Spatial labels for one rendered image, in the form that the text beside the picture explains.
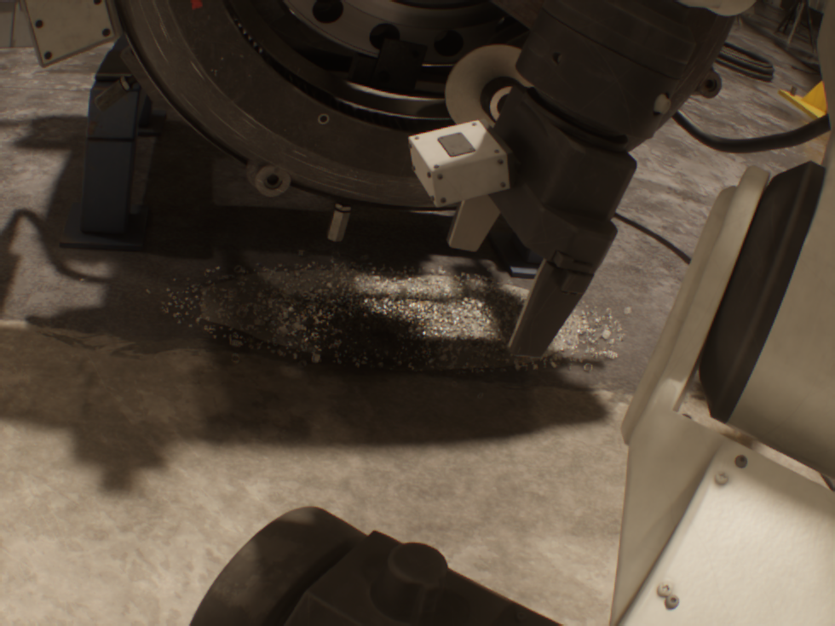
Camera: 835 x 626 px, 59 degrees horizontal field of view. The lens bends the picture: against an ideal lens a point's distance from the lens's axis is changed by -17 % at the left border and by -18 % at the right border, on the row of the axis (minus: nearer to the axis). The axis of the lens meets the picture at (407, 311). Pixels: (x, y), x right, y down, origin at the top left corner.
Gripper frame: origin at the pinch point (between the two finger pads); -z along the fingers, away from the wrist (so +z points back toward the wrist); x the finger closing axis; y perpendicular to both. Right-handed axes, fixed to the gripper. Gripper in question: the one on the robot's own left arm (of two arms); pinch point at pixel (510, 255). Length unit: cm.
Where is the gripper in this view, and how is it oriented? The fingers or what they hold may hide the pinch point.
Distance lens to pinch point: 52.4
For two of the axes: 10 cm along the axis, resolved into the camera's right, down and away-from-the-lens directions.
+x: -2.9, -6.0, 7.4
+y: -8.9, -1.2, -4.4
